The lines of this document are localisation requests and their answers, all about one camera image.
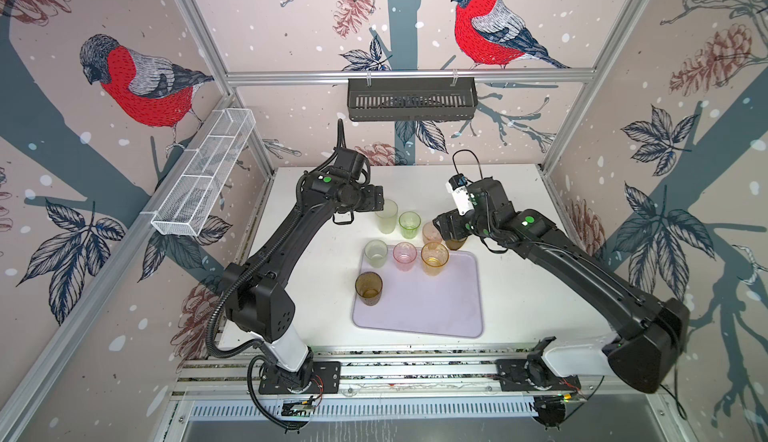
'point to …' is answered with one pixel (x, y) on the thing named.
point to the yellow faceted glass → (434, 256)
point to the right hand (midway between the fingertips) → (443, 218)
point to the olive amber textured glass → (369, 287)
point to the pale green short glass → (376, 252)
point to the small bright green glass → (409, 223)
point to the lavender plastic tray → (448, 304)
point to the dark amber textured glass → (455, 244)
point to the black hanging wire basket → (411, 99)
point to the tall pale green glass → (387, 218)
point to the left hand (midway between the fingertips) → (371, 200)
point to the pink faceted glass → (404, 255)
